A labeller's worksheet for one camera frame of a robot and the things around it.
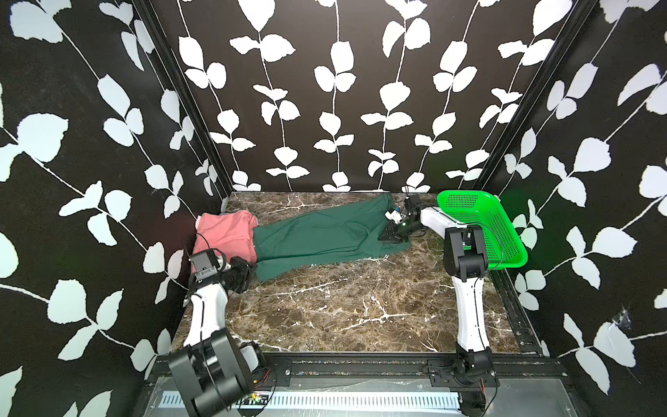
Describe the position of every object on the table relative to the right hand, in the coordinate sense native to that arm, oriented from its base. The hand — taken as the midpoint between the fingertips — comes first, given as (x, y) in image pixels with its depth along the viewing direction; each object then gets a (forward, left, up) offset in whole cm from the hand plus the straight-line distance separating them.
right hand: (380, 235), depth 104 cm
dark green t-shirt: (+3, +15, -2) cm, 15 cm away
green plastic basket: (-5, -49, -1) cm, 49 cm away
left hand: (-18, +43, +10) cm, 48 cm away
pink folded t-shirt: (-3, +59, +5) cm, 59 cm away
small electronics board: (-54, +38, -3) cm, 67 cm away
